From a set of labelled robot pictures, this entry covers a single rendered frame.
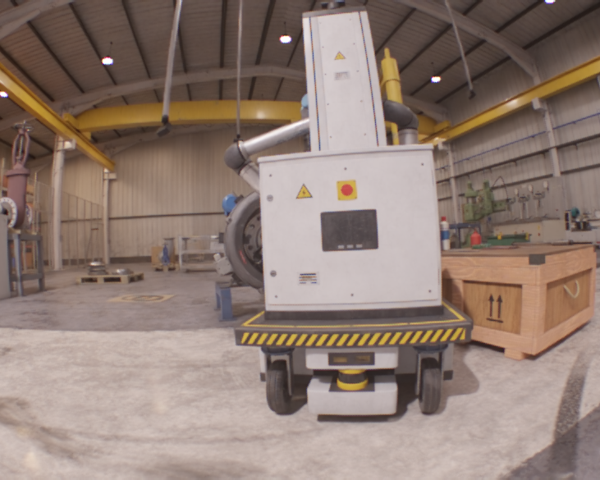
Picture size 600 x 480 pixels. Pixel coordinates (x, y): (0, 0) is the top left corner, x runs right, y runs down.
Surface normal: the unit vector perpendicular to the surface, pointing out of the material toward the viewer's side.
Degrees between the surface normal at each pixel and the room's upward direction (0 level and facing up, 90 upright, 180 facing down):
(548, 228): 90
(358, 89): 90
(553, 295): 90
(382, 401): 90
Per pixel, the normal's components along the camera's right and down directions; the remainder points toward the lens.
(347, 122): -0.21, 0.00
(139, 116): 0.23, -0.03
